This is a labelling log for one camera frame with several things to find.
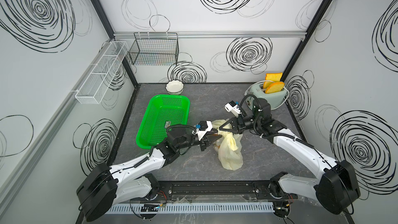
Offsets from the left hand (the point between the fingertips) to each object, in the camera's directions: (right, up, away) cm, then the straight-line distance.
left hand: (219, 133), depth 67 cm
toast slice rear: (+36, +28, +29) cm, 54 cm away
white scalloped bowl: (-28, +24, +48) cm, 60 cm away
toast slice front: (+36, +22, +24) cm, 49 cm away
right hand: (+1, +1, -3) cm, 4 cm away
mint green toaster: (+40, +15, +31) cm, 53 cm away
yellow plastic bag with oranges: (+3, -4, -6) cm, 8 cm away
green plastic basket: (-34, +7, +35) cm, 49 cm away
